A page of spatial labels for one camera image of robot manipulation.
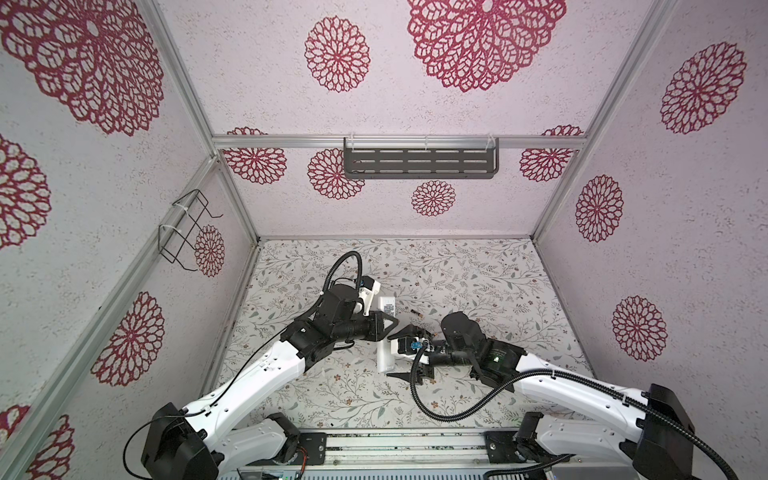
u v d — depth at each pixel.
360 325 0.64
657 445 0.38
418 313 0.99
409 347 0.56
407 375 0.63
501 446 0.74
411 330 0.66
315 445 0.73
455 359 0.60
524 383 0.51
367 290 0.67
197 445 0.38
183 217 0.78
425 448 0.75
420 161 0.99
